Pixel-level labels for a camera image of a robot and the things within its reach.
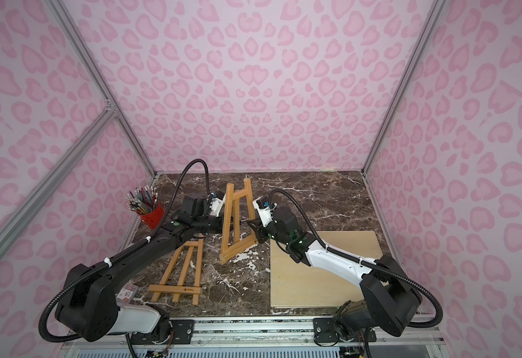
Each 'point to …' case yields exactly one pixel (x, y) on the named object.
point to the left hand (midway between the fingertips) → (241, 222)
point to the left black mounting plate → (183, 331)
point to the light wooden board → (294, 285)
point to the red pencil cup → (154, 218)
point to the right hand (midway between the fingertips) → (251, 220)
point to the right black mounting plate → (324, 331)
